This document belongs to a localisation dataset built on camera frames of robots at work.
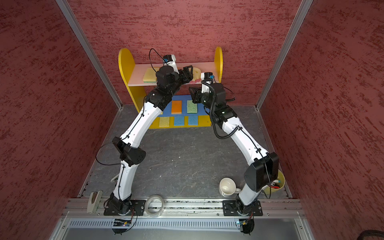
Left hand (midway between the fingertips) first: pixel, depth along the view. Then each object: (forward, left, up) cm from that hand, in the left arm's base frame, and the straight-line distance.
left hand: (187, 70), depth 74 cm
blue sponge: (+3, -2, -44) cm, 44 cm away
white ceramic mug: (-44, -22, -44) cm, 66 cm away
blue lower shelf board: (+1, -8, -31) cm, 32 cm away
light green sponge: (+2, -2, -30) cm, 30 cm away
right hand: (-8, -1, -6) cm, 11 cm away
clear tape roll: (-54, +20, -44) cm, 73 cm away
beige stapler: (-52, +47, -43) cm, 82 cm away
